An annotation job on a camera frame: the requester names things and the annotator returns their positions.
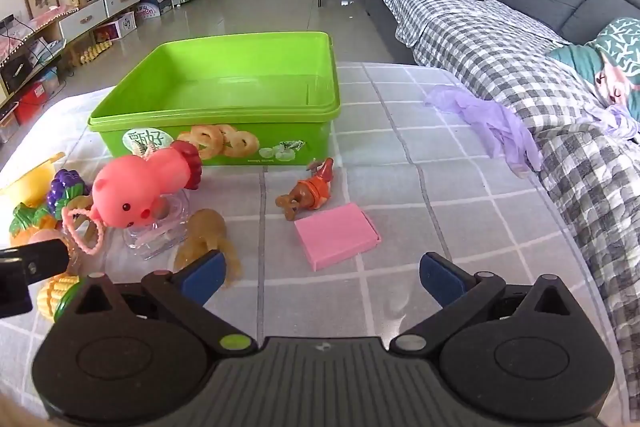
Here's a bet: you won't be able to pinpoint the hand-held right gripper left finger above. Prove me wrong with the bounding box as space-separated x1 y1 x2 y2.
72 251 257 355

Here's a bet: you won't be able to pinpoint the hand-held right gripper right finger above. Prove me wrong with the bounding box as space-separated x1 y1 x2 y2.
389 252 573 355

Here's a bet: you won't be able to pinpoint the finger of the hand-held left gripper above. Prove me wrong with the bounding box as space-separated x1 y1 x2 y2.
0 277 34 316
0 239 71 284

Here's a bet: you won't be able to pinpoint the yellow toy corn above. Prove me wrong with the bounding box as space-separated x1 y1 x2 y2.
37 272 83 322

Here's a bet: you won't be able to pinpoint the orange toy pumpkin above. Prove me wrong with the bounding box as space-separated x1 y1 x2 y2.
9 202 63 248

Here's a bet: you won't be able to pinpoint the tan rubber hand toy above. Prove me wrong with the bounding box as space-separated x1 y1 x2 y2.
172 208 244 288

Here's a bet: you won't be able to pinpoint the pink bead string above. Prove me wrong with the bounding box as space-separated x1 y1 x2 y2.
61 199 106 256

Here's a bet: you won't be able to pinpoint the clear plastic container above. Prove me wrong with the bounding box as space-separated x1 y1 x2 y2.
122 189 193 260

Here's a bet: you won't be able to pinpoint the purple toy grapes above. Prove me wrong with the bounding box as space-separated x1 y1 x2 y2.
46 169 91 210

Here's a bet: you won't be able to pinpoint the yellow toy plate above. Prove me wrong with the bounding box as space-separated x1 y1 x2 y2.
0 152 66 208

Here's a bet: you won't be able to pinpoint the pink pig toy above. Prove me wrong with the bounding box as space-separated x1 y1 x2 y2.
92 142 203 229

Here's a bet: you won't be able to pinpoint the pink card box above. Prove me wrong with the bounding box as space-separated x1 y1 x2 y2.
293 202 382 272

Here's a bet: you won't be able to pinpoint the brown orange toy figure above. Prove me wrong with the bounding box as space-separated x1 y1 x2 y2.
275 157 335 222

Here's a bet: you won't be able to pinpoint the green plastic box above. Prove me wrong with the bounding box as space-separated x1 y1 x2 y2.
88 31 342 168

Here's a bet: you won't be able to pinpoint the grey checked tablecloth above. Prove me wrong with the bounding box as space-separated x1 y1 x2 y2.
0 62 631 408

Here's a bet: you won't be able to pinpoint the clear storage bin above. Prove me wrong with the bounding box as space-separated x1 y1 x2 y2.
0 112 21 142

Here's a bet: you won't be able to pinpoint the red plastic storage box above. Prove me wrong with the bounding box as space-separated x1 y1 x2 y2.
15 82 48 122

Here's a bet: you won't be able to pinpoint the purple glove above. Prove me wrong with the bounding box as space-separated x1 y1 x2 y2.
585 102 640 140
424 86 543 178

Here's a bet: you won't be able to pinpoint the black electronic box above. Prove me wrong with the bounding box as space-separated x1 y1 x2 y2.
0 57 31 92

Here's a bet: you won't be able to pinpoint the row of yellow toys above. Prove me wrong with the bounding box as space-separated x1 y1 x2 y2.
75 43 113 66

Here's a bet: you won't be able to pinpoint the pink lace cloth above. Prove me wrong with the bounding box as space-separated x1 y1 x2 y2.
0 4 81 58

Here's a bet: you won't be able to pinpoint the white wooden media cabinet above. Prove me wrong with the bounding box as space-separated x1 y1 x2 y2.
0 0 141 142

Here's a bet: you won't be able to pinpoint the white red box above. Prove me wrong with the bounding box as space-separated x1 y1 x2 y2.
95 12 137 42

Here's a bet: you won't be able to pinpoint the grey white checked blanket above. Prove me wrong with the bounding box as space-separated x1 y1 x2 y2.
364 0 640 427

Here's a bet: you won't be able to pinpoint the white blue carton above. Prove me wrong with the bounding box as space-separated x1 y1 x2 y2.
137 0 173 18

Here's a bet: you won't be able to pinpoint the teal printed pillow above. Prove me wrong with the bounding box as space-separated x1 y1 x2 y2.
545 18 640 108

